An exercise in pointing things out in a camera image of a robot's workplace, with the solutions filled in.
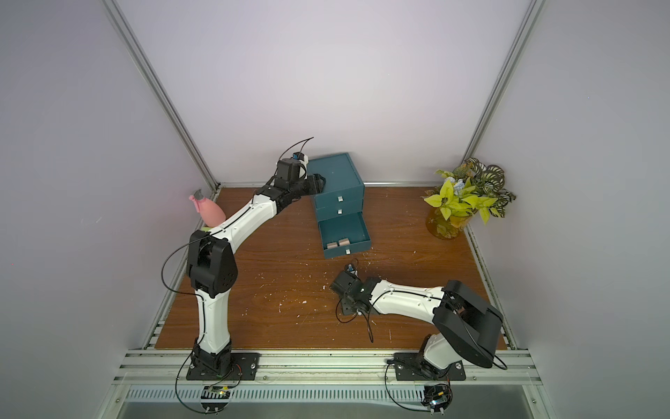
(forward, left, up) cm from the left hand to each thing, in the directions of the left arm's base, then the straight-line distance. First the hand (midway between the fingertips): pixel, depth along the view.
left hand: (324, 178), depth 92 cm
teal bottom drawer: (-6, -11, -21) cm, 24 cm away
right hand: (-35, -10, -22) cm, 42 cm away
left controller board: (-61, +29, -25) cm, 72 cm away
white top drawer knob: (-6, -6, -4) cm, 9 cm away
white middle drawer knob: (-6, -5, -12) cm, 14 cm away
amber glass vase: (-8, -47, -19) cm, 52 cm away
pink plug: (-16, -3, -20) cm, 25 cm away
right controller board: (-61, -34, -24) cm, 74 cm away
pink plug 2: (-14, -7, -20) cm, 25 cm away
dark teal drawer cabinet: (-3, -7, -5) cm, 9 cm away
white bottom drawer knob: (-19, -9, -20) cm, 28 cm away
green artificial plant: (-6, -50, +2) cm, 51 cm away
